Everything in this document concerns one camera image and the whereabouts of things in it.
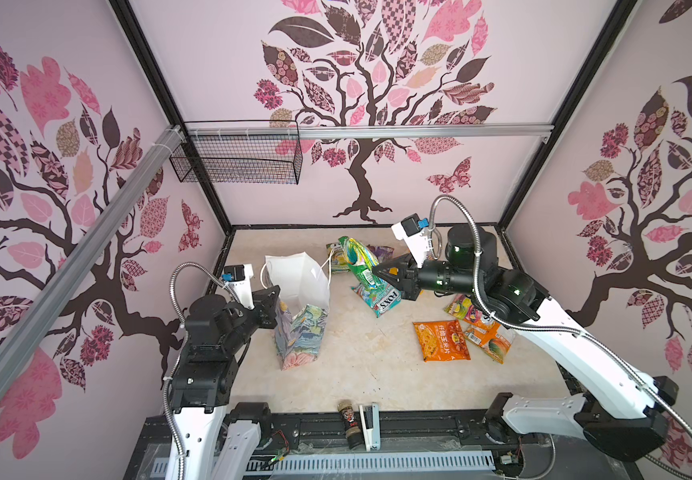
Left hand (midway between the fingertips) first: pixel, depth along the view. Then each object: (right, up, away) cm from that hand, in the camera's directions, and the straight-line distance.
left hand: (280, 293), depth 67 cm
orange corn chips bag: (+44, -17, +21) cm, 51 cm away
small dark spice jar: (+17, -34, +4) cm, 39 cm away
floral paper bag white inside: (+2, -2, +23) cm, 23 cm away
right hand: (+21, +7, -9) cm, 24 cm away
